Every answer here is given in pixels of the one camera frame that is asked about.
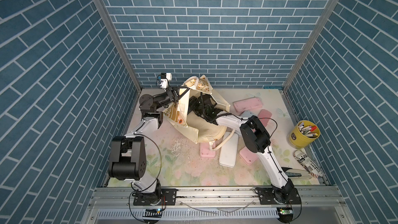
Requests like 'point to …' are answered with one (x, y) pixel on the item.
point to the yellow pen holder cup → (302, 134)
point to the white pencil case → (228, 153)
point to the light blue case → (246, 113)
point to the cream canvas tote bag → (203, 131)
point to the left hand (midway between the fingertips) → (193, 93)
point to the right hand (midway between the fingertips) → (188, 103)
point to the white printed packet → (308, 164)
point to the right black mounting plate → (267, 196)
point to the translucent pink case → (264, 115)
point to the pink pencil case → (246, 104)
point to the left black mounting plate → (162, 197)
